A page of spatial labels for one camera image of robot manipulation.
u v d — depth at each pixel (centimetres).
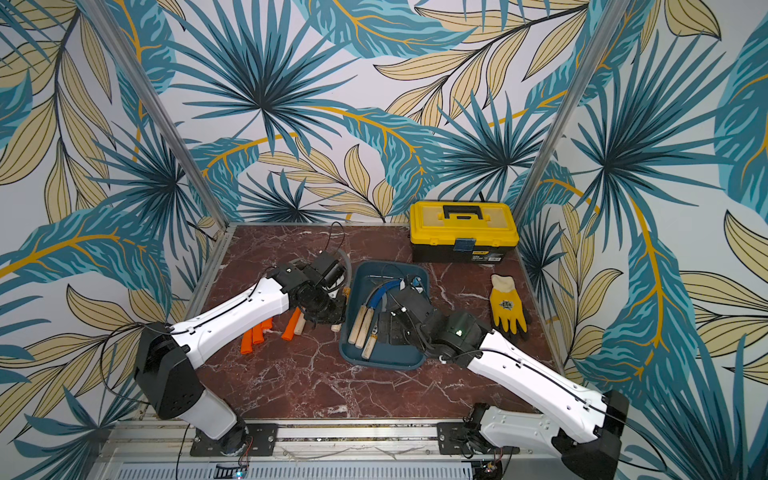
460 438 74
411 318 49
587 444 40
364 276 102
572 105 84
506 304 96
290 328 90
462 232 96
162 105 86
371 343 88
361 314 93
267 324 55
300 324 91
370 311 95
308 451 73
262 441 73
